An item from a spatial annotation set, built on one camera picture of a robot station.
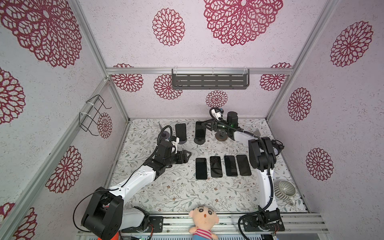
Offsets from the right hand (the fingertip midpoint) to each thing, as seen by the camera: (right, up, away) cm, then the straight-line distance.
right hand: (203, 121), depth 96 cm
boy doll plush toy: (-2, -47, -28) cm, 55 cm away
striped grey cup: (+45, -40, -12) cm, 61 cm away
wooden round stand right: (+13, -10, +9) cm, 19 cm away
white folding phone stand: (+36, -7, +3) cm, 37 cm away
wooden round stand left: (-27, -9, +14) cm, 32 cm away
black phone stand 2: (-2, -7, +5) cm, 9 cm away
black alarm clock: (+47, -15, -1) cm, 49 cm away
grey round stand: (-2, -13, +10) cm, 16 cm away
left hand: (-11, -21, -12) cm, 26 cm away
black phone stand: (-15, -7, +2) cm, 16 cm away
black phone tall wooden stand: (-2, -30, -1) cm, 30 cm away
